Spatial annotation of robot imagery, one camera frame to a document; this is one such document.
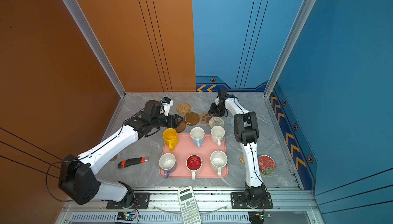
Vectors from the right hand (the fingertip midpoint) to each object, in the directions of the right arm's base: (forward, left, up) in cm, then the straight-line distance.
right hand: (210, 113), depth 107 cm
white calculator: (-55, +12, 0) cm, 57 cm away
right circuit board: (-60, -20, -4) cm, 63 cm away
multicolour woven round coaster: (-7, -3, 0) cm, 8 cm away
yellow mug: (-20, +25, +3) cm, 32 cm away
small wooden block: (-33, -17, -1) cm, 37 cm away
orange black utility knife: (-36, +49, +1) cm, 61 cm away
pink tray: (-27, +16, 0) cm, 31 cm away
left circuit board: (-59, +41, -2) cm, 72 cm away
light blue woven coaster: (-6, -15, -1) cm, 16 cm away
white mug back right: (-18, -4, +3) cm, 19 cm away
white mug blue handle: (-19, +9, +3) cm, 21 cm away
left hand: (-17, +18, +19) cm, 31 cm away
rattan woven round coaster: (+5, +20, -1) cm, 20 cm away
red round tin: (-37, -29, +1) cm, 47 cm away
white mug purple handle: (-35, +25, 0) cm, 43 cm away
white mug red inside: (-38, +10, +6) cm, 40 cm away
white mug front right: (-34, -3, 0) cm, 34 cm away
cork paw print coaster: (-3, +4, -1) cm, 5 cm away
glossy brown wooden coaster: (-4, +13, -1) cm, 14 cm away
